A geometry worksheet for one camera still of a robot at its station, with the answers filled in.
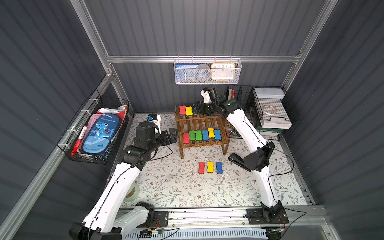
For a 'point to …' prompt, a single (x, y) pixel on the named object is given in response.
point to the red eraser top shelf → (182, 112)
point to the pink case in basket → (93, 118)
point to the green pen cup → (133, 193)
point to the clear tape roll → (269, 109)
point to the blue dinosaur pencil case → (101, 134)
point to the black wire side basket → (97, 104)
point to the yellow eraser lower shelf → (211, 133)
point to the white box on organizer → (269, 93)
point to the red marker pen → (78, 141)
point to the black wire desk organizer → (253, 107)
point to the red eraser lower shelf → (186, 138)
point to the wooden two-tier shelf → (201, 131)
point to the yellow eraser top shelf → (189, 112)
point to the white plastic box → (276, 123)
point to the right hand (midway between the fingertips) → (198, 107)
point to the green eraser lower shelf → (192, 135)
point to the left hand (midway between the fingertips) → (170, 131)
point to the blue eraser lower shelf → (205, 135)
